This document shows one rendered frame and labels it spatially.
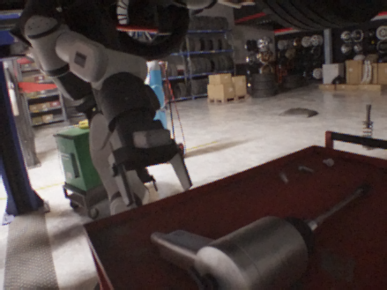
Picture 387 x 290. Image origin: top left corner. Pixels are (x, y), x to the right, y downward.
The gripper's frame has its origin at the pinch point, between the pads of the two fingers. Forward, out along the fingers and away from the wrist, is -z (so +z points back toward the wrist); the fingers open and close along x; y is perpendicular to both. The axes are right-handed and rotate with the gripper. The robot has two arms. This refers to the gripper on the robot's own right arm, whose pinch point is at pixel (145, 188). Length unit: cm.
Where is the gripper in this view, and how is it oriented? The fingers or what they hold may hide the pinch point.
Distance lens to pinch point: 145.1
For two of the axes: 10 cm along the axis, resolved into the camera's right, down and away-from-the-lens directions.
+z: -2.8, -9.4, -2.1
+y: -0.2, 2.3, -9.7
